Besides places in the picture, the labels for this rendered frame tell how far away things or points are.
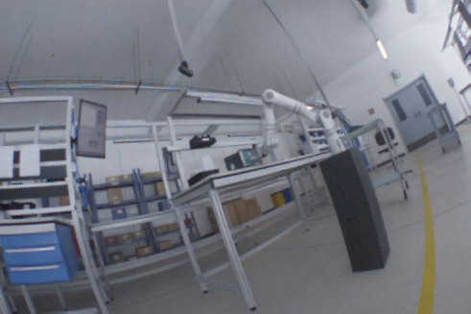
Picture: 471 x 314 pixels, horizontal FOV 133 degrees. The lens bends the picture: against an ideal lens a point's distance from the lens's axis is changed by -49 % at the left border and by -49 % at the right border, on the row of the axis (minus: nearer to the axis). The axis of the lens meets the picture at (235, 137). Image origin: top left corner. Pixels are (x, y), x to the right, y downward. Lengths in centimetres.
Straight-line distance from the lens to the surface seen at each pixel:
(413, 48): 825
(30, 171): 212
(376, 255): 149
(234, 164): 182
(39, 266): 141
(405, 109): 786
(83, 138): 188
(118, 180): 502
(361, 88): 811
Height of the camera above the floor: 80
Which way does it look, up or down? 17 degrees up
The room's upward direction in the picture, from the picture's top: 19 degrees counter-clockwise
